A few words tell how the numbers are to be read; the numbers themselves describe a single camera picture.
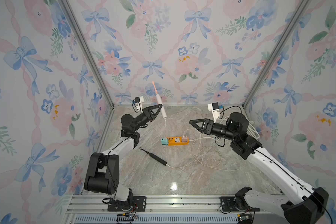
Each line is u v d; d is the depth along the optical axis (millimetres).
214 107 606
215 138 606
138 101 714
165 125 1067
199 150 953
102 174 440
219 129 579
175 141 950
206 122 575
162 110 724
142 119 689
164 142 838
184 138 919
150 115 689
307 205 371
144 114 679
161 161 879
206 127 576
